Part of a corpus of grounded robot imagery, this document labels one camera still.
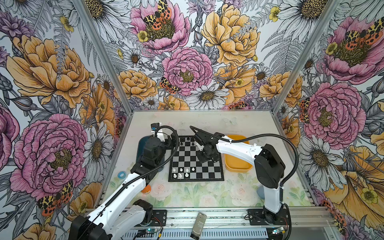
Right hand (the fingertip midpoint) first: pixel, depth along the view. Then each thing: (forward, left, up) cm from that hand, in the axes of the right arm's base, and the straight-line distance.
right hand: (204, 162), depth 87 cm
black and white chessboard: (0, +11, -3) cm, 11 cm away
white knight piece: (-6, +13, -3) cm, 15 cm away
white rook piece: (-6, +17, -2) cm, 18 cm away
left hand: (+7, +18, +17) cm, 26 cm away
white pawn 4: (-2, +6, -3) cm, 7 cm away
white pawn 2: (-3, +13, -2) cm, 14 cm away
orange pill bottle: (-14, +30, 0) cm, 33 cm away
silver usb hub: (-30, +4, -2) cm, 30 cm away
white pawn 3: (-3, +10, -3) cm, 11 cm away
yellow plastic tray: (0, -18, -2) cm, 18 cm away
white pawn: (-3, +17, -3) cm, 18 cm away
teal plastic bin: (-1, +30, +21) cm, 36 cm away
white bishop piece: (-6, +10, -3) cm, 12 cm away
